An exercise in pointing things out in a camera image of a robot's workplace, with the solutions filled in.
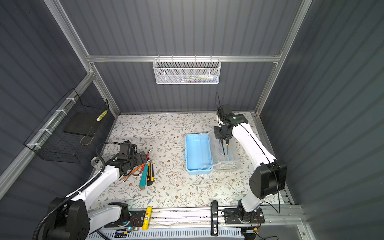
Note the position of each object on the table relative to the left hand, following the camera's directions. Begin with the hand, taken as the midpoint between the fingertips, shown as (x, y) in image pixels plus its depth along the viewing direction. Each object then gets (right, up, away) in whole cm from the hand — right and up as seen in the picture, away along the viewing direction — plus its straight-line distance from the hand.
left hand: (137, 158), depth 87 cm
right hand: (+49, +14, -4) cm, 52 cm away
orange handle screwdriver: (+54, +8, +1) cm, 54 cm away
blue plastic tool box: (+41, +1, +9) cm, 42 cm away
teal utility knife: (+4, -11, -1) cm, 12 cm away
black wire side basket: (-28, +21, -12) cm, 37 cm away
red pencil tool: (+4, 0, +7) cm, 8 cm away
